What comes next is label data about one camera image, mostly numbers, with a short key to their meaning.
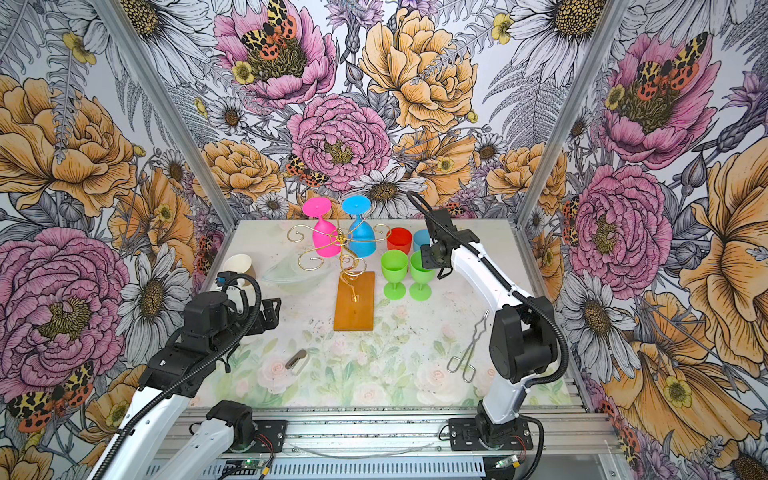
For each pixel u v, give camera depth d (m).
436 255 0.65
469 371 0.85
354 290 0.94
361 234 0.84
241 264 1.02
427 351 0.90
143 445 0.43
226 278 0.63
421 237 0.98
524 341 0.47
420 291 1.01
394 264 0.95
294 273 1.07
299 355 0.87
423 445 0.74
